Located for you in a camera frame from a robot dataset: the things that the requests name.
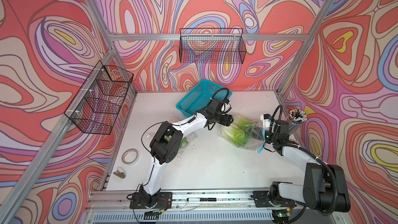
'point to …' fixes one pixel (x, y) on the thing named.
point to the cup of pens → (296, 117)
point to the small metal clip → (119, 173)
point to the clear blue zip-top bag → (254, 144)
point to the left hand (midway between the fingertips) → (231, 119)
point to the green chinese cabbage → (238, 133)
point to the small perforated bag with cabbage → (185, 141)
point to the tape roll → (127, 162)
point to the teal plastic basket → (199, 96)
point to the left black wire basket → (95, 104)
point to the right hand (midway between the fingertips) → (250, 133)
